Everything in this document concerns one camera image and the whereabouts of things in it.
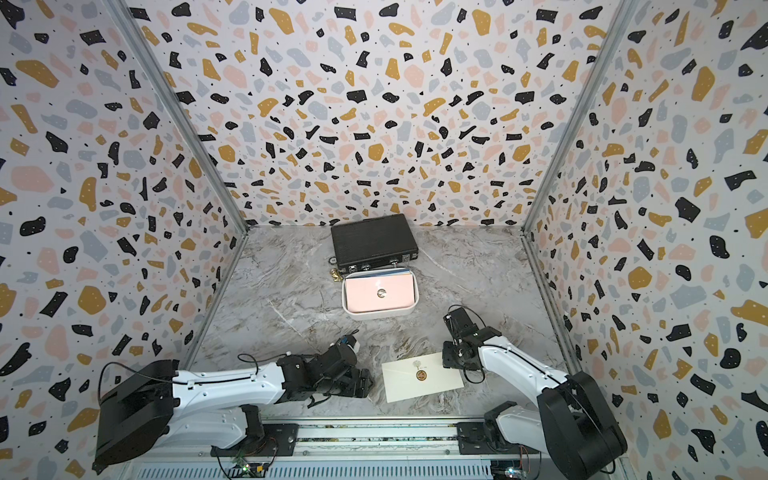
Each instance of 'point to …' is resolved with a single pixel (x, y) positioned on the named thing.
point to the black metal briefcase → (374, 242)
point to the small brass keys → (336, 274)
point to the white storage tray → (372, 273)
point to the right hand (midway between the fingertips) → (451, 359)
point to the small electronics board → (248, 470)
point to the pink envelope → (379, 292)
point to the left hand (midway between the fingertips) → (370, 385)
